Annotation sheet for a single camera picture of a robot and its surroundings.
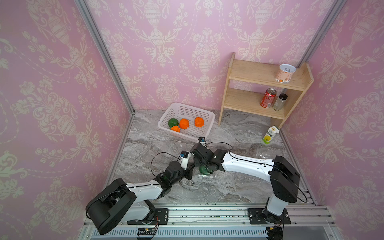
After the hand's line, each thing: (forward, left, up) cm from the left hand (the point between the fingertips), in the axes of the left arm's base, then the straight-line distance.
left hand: (196, 165), depth 84 cm
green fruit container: (+33, +17, -1) cm, 37 cm away
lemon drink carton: (+20, -47, 0) cm, 51 cm away
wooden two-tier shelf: (+53, -39, +15) cm, 68 cm away
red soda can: (+32, -42, +23) cm, 57 cm away
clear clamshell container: (-3, 0, -3) cm, 4 cm away
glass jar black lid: (+29, -48, +23) cm, 60 cm away
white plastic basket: (+37, +5, -5) cm, 37 cm away
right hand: (+3, 0, +3) cm, 4 cm away
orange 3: (+33, -2, 0) cm, 33 cm away
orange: (+32, +9, -1) cm, 33 cm away
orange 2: (+27, +15, -1) cm, 31 cm away
